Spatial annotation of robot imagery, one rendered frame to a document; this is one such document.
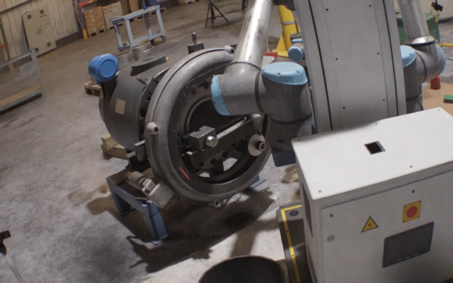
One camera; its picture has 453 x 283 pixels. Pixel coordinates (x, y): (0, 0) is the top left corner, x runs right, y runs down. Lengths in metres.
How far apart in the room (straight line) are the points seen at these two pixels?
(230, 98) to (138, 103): 0.82
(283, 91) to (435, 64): 0.68
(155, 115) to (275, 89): 0.65
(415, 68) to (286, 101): 0.53
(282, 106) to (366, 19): 0.44
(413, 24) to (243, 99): 0.76
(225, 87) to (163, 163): 0.57
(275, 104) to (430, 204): 0.68
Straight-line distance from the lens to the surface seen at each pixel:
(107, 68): 2.51
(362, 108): 1.42
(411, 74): 1.58
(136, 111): 2.24
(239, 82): 1.51
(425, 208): 1.15
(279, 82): 1.44
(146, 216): 2.41
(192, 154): 1.98
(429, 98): 2.57
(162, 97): 1.91
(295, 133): 1.49
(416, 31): 1.69
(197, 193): 2.08
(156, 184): 2.00
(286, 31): 5.70
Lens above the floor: 1.38
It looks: 24 degrees down
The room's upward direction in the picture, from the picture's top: 13 degrees counter-clockwise
